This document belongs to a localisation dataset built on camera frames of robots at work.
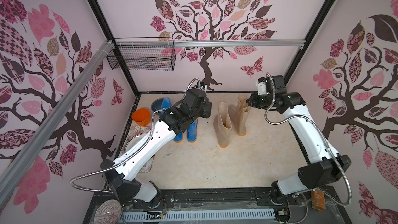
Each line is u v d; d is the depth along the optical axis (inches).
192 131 35.5
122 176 15.1
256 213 30.6
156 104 40.9
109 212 27.2
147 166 33.3
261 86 27.3
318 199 27.9
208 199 29.8
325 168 15.5
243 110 28.5
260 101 25.3
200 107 20.6
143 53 37.3
